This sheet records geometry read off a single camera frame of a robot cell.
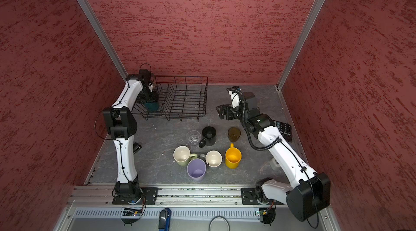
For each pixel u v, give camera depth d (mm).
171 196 756
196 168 811
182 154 833
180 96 1163
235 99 698
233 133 891
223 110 682
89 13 818
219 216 696
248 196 741
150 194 745
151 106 957
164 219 644
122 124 613
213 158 839
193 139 904
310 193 381
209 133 903
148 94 871
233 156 855
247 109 567
